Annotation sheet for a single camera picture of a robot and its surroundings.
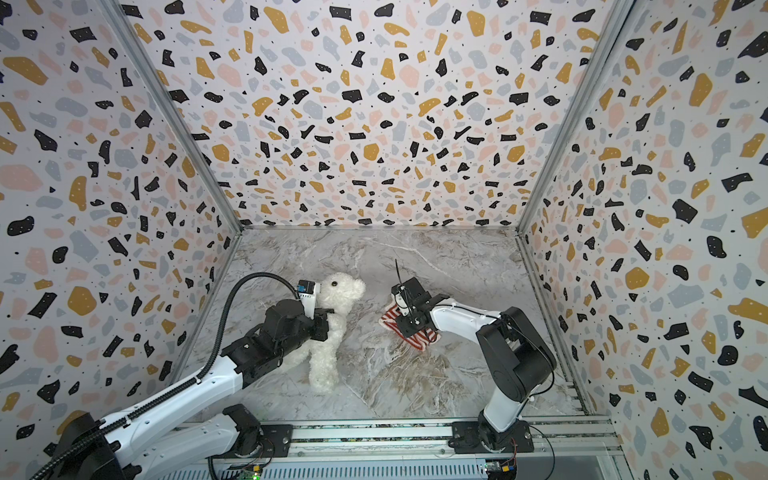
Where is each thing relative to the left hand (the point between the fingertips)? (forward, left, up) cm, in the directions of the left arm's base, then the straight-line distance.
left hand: (337, 307), depth 79 cm
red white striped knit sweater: (-3, -23, -16) cm, 28 cm away
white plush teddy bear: (+3, 0, +2) cm, 4 cm away
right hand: (+4, -18, -14) cm, 23 cm away
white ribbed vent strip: (-34, -2, -17) cm, 38 cm away
